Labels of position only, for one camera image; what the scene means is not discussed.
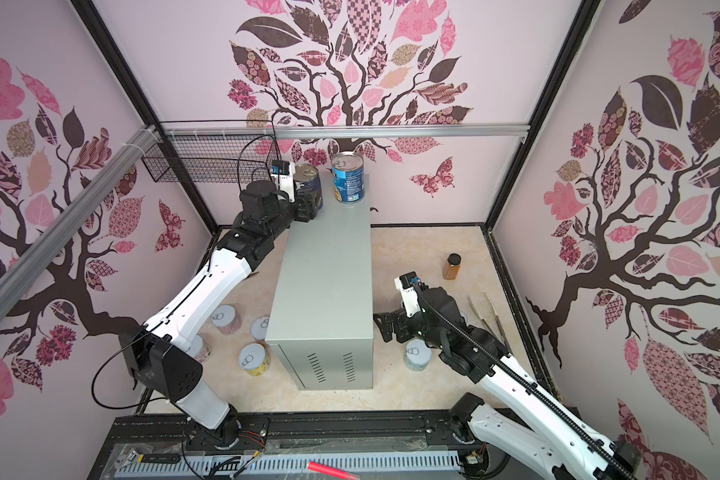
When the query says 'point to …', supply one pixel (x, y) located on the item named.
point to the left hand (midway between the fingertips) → (308, 193)
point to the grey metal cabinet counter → (321, 320)
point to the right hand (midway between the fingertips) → (389, 307)
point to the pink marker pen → (324, 468)
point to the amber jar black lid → (453, 267)
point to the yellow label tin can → (255, 358)
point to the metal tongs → (497, 320)
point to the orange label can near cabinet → (258, 329)
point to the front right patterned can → (417, 355)
